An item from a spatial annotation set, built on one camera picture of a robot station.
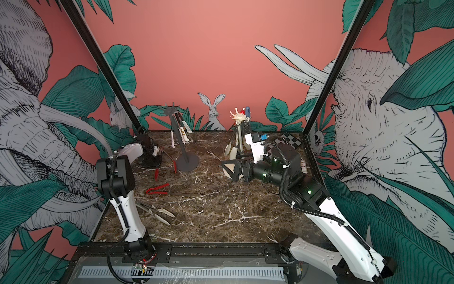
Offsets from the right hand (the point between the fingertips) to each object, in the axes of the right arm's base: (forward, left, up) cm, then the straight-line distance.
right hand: (228, 159), depth 56 cm
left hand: (+26, +43, -39) cm, 63 cm away
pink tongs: (+20, +26, -12) cm, 35 cm away
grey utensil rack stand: (+27, +27, -40) cm, 55 cm away
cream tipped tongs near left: (-4, +33, -40) cm, 52 cm away
